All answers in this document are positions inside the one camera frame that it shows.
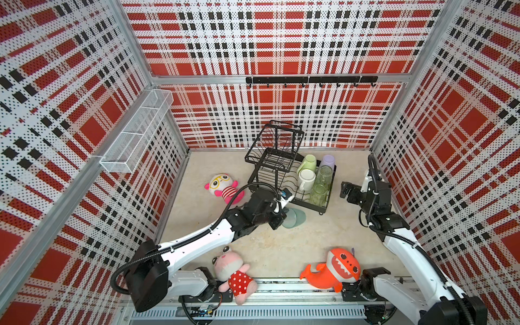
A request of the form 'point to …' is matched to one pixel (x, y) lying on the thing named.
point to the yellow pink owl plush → (223, 185)
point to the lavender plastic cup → (328, 160)
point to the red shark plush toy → (341, 266)
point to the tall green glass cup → (323, 181)
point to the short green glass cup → (319, 195)
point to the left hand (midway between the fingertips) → (288, 209)
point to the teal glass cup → (294, 217)
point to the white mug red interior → (307, 178)
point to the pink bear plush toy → (229, 269)
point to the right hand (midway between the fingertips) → (355, 185)
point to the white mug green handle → (310, 162)
